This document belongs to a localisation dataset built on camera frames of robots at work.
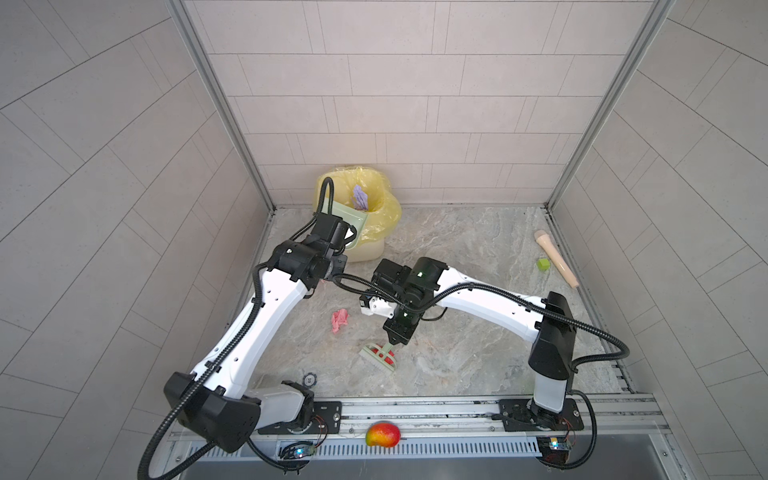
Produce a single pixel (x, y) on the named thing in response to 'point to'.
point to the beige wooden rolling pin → (547, 242)
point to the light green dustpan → (356, 217)
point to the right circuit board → (553, 449)
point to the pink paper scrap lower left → (339, 317)
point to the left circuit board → (296, 450)
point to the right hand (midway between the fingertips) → (391, 343)
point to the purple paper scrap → (360, 198)
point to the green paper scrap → (544, 264)
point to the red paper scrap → (387, 359)
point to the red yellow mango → (382, 434)
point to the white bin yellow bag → (367, 191)
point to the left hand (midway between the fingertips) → (335, 259)
